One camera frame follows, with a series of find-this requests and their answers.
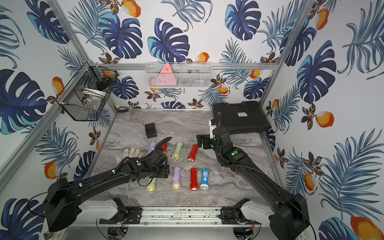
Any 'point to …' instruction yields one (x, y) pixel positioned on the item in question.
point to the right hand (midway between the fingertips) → (205, 134)
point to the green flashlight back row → (176, 155)
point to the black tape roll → (123, 109)
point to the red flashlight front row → (194, 184)
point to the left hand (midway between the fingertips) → (165, 169)
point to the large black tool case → (245, 117)
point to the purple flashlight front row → (176, 184)
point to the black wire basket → (87, 93)
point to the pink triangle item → (165, 78)
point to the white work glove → (131, 153)
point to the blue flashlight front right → (205, 179)
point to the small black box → (150, 130)
